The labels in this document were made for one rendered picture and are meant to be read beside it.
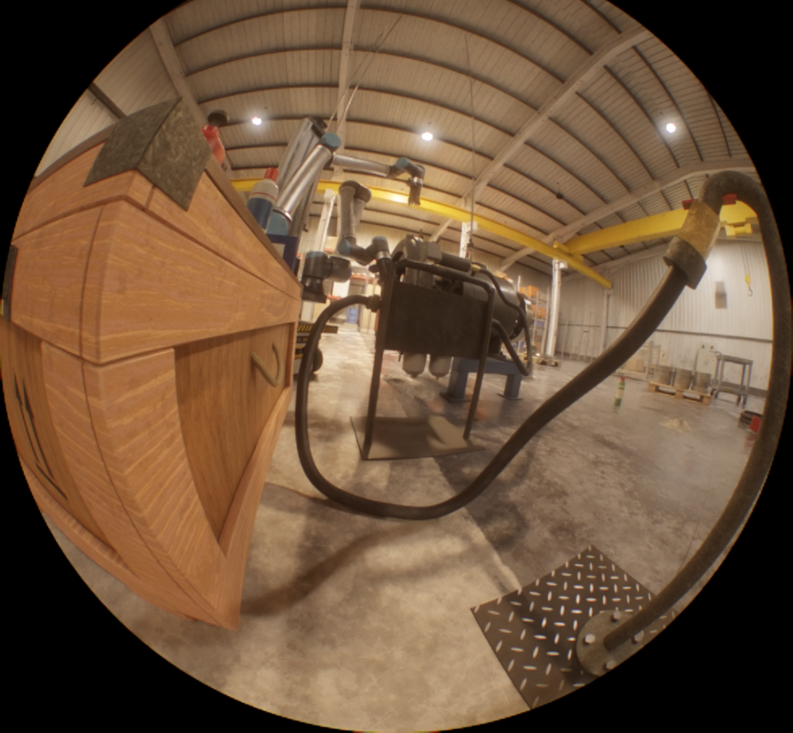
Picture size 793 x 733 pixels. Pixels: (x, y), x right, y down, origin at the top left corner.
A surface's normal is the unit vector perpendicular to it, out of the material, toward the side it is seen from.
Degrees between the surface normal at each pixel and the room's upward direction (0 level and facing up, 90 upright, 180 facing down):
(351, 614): 0
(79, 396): 90
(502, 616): 0
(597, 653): 0
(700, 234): 108
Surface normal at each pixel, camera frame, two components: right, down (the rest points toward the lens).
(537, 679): 0.14, -0.99
